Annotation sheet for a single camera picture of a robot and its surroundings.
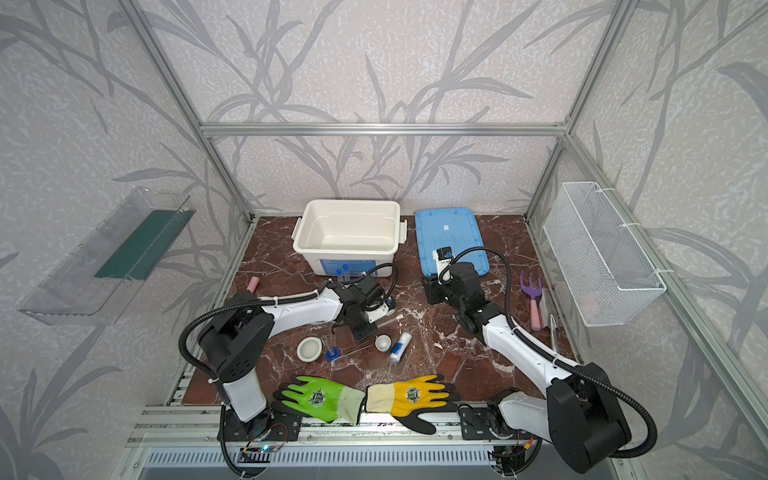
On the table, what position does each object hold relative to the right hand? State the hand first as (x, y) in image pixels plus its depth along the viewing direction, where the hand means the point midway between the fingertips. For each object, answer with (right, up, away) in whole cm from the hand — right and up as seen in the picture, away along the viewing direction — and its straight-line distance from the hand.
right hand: (427, 267), depth 85 cm
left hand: (-16, -17, +5) cm, 24 cm away
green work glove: (-29, -33, -8) cm, 45 cm away
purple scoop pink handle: (-58, -7, +14) cm, 60 cm away
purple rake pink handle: (+36, -10, +11) cm, 39 cm away
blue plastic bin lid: (+14, +13, +31) cm, 36 cm away
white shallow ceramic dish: (-35, -24, +1) cm, 42 cm away
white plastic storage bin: (-23, +10, +28) cm, 38 cm away
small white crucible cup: (-13, -22, +1) cm, 26 cm away
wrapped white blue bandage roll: (-8, -23, -1) cm, 24 cm away
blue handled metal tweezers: (-27, -25, -1) cm, 37 cm away
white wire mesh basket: (+35, +2, -23) cm, 42 cm away
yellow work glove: (-6, -33, -10) cm, 35 cm away
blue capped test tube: (-26, -1, 0) cm, 26 cm away
